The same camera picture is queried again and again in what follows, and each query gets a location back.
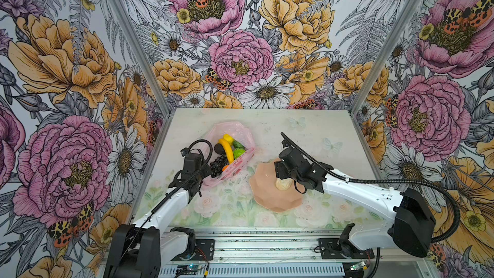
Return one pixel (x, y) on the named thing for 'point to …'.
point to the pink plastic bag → (232, 145)
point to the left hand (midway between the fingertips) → (204, 170)
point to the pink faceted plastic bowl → (266, 194)
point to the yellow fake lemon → (228, 137)
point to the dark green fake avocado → (237, 145)
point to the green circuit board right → (359, 266)
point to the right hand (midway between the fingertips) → (283, 169)
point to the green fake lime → (238, 152)
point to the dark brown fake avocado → (219, 148)
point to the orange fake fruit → (224, 167)
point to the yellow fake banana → (228, 150)
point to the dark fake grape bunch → (217, 165)
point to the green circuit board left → (184, 268)
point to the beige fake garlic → (283, 185)
